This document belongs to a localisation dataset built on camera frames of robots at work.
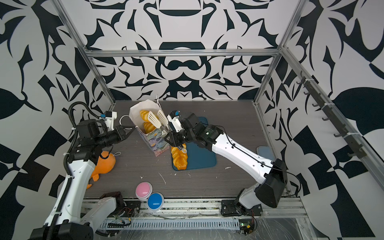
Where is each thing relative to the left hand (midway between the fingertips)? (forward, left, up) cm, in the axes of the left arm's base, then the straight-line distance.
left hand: (134, 125), depth 72 cm
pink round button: (-22, -2, -27) cm, 35 cm away
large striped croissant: (+8, -3, -13) cm, 16 cm away
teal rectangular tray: (-6, -31, -24) cm, 40 cm away
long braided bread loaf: (-6, -20, -24) cm, 32 cm away
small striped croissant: (+6, -4, +1) cm, 7 cm away
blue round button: (-28, -9, -26) cm, 39 cm away
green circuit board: (-39, -51, -29) cm, 70 cm away
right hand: (-6, -16, -1) cm, 17 cm away
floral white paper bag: (+3, -7, +2) cm, 8 cm away
